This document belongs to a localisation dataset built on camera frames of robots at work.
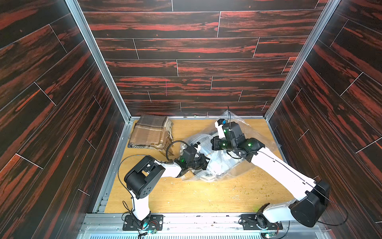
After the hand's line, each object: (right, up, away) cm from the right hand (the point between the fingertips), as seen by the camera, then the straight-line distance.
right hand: (214, 138), depth 79 cm
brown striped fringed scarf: (-38, +4, +22) cm, 44 cm away
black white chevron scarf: (-53, -6, +20) cm, 57 cm away
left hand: (+1, -14, +9) cm, 17 cm away
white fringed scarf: (+5, -15, +10) cm, 19 cm away
